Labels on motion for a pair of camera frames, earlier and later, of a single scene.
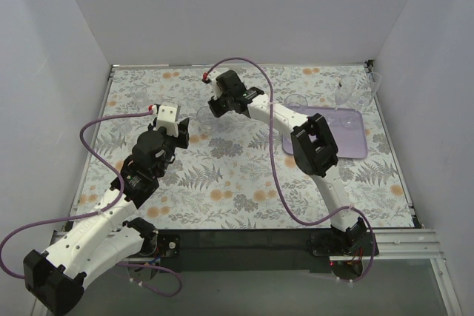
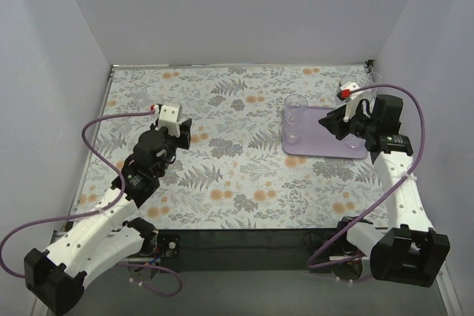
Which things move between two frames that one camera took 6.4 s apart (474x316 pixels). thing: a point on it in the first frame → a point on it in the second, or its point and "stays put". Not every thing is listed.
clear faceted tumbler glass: [295, 101] stays put
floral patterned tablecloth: [238, 172] stays put
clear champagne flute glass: [344, 87] stays put
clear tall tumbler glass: [206, 120] → [352, 140]
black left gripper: [181, 132] stays put
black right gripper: [221, 103] → [341, 128]
